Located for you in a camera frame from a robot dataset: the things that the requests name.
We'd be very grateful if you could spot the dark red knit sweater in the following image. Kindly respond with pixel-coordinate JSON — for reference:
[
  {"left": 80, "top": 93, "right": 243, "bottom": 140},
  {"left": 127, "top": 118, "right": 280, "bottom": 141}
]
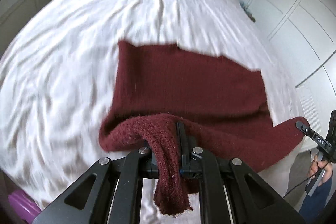
[{"left": 98, "top": 40, "right": 303, "bottom": 215}]

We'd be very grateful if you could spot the white low cabinet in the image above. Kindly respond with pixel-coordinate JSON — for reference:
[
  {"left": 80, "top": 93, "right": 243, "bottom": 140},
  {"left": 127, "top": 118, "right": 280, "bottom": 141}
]
[{"left": 1, "top": 0, "right": 52, "bottom": 55}]

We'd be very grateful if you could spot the black cable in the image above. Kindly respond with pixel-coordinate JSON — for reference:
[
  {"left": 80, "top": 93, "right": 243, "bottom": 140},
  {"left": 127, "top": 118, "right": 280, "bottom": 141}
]
[{"left": 282, "top": 160, "right": 329, "bottom": 198}]

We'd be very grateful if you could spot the purple plastic bin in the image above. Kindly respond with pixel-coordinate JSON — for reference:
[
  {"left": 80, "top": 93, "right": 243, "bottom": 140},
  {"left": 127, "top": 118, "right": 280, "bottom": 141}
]
[{"left": 8, "top": 189, "right": 41, "bottom": 224}]

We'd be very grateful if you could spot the blue sleeve forearm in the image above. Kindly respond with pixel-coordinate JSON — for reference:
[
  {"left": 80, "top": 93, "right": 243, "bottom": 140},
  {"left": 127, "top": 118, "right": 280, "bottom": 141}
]
[{"left": 299, "top": 177, "right": 332, "bottom": 223}]

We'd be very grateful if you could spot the white bed sheet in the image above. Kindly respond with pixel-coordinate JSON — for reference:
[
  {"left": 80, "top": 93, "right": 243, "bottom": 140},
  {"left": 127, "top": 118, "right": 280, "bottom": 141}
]
[{"left": 1, "top": 0, "right": 302, "bottom": 223}]

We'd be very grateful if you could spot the white wardrobe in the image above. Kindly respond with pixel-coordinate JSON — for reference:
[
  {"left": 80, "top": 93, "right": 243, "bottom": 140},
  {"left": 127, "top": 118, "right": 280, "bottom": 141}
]
[{"left": 247, "top": 0, "right": 336, "bottom": 109}]

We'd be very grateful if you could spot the person's right hand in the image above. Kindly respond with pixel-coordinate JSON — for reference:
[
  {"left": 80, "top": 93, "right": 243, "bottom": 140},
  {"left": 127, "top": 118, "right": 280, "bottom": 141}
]
[{"left": 307, "top": 154, "right": 333, "bottom": 186}]

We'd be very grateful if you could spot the wooden nightstand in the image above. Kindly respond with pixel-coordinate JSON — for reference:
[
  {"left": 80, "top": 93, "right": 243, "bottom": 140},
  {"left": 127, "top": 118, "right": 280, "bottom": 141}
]
[{"left": 242, "top": 6, "right": 256, "bottom": 23}]

